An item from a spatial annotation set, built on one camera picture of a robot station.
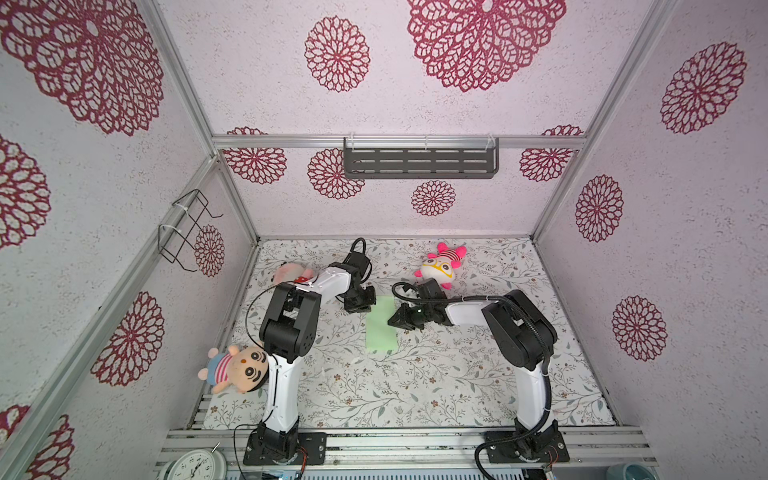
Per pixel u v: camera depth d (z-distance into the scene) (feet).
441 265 3.36
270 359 1.89
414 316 2.91
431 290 2.68
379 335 3.07
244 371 2.55
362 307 2.96
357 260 2.80
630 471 2.22
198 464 2.25
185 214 2.56
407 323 2.87
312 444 2.45
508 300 1.97
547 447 2.20
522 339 1.77
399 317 3.02
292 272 3.31
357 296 2.82
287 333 1.83
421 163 3.24
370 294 2.98
